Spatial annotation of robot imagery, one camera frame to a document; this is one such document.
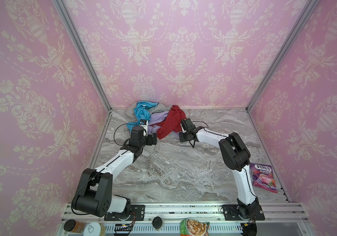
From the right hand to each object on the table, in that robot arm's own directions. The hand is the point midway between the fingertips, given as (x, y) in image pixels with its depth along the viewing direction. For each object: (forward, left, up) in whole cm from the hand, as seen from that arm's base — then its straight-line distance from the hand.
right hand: (182, 136), depth 103 cm
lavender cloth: (+14, +19, +4) cm, 24 cm away
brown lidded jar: (-51, +53, +10) cm, 74 cm away
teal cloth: (+17, +28, +11) cm, 35 cm away
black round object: (-54, -28, -3) cm, 61 cm away
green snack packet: (-53, 0, +1) cm, 53 cm away
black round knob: (-51, +16, +9) cm, 54 cm away
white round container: (-52, +45, +5) cm, 69 cm away
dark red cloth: (+7, +7, +7) cm, 12 cm away
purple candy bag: (-31, -43, +1) cm, 53 cm away
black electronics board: (-51, +34, -4) cm, 62 cm away
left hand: (-6, +21, +13) cm, 25 cm away
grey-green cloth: (+23, +19, +7) cm, 31 cm away
